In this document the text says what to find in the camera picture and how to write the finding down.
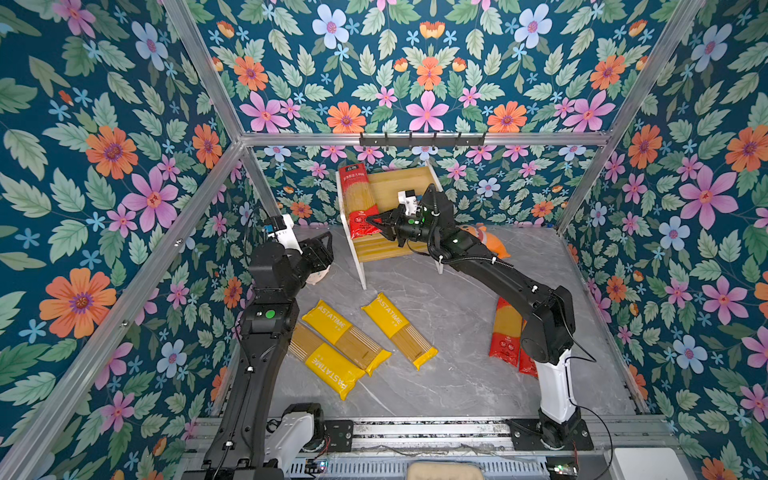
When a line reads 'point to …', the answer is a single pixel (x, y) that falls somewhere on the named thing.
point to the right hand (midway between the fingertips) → (367, 216)
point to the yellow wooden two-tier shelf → (386, 188)
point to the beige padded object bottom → (439, 470)
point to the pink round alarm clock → (315, 277)
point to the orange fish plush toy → (492, 243)
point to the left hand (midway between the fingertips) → (324, 228)
